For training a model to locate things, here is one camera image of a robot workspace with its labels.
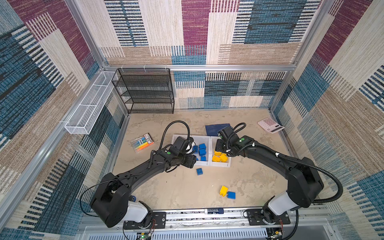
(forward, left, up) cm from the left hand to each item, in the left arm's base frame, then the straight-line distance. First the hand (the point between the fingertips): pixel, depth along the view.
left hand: (191, 156), depth 84 cm
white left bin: (-4, +1, +17) cm, 17 cm away
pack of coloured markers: (+15, +33, -8) cm, 37 cm away
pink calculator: (+28, -56, -7) cm, 63 cm away
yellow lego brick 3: (0, -14, +4) cm, 14 cm away
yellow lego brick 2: (+3, -19, -7) cm, 21 cm away
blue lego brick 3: (+3, -7, -9) cm, 12 cm away
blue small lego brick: (-5, -4, -8) cm, 11 cm away
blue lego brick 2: (+10, -2, -7) cm, 12 cm away
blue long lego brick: (+8, -7, -9) cm, 14 cm away
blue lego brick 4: (-17, -21, -11) cm, 29 cm away
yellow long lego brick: (+3, -15, -9) cm, 17 cm away
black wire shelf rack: (+49, +33, +8) cm, 59 cm away
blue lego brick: (+12, -7, -8) cm, 15 cm away
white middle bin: (+15, -4, -7) cm, 17 cm away
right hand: (+5, -17, 0) cm, 17 cm away
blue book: (+28, -16, -13) cm, 35 cm away
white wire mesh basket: (+21, +67, +7) cm, 70 cm away
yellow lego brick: (-16, -17, -8) cm, 25 cm away
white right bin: (+9, -13, -3) cm, 16 cm away
